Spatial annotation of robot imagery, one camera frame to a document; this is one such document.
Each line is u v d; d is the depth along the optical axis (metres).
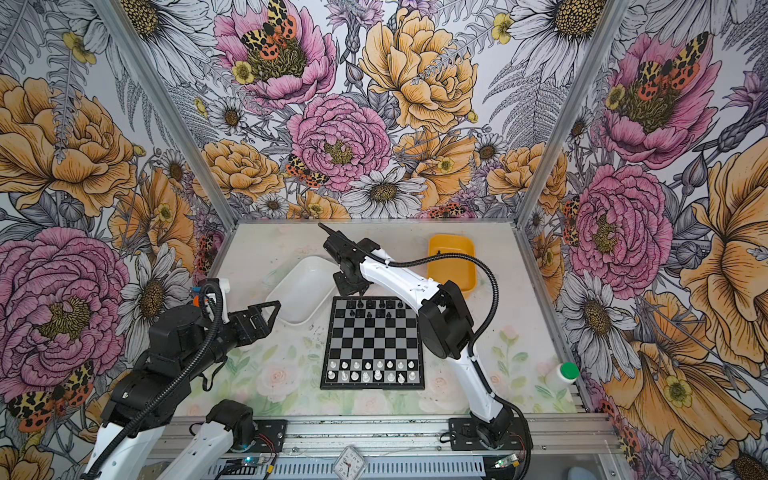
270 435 0.73
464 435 0.73
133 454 0.41
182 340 0.47
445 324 0.54
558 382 0.77
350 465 0.69
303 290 0.99
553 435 0.76
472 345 0.57
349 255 0.66
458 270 1.05
